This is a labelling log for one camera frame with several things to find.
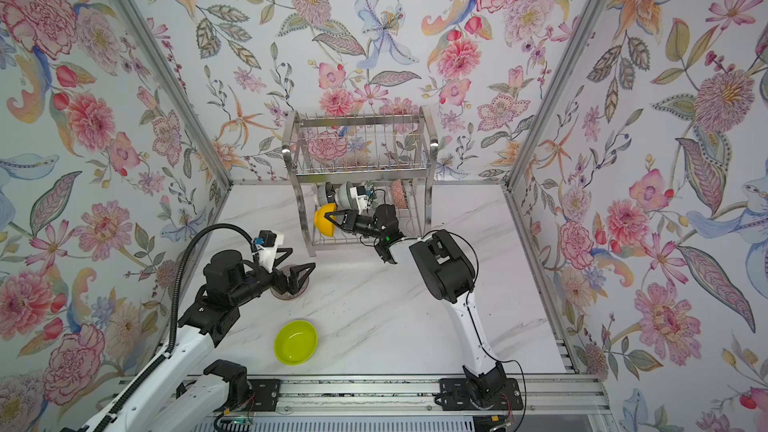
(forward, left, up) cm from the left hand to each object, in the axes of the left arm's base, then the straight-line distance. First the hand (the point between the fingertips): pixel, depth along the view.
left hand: (304, 260), depth 76 cm
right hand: (+17, -3, -3) cm, 17 cm away
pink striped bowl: (-1, +9, -19) cm, 21 cm away
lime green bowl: (-14, +4, -19) cm, 24 cm away
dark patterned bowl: (+37, -1, -14) cm, 39 cm away
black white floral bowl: (+31, -25, -9) cm, 41 cm away
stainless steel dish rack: (+36, -12, -6) cm, 39 cm away
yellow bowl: (+16, -2, -5) cm, 17 cm away
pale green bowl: (+29, -7, -9) cm, 32 cm away
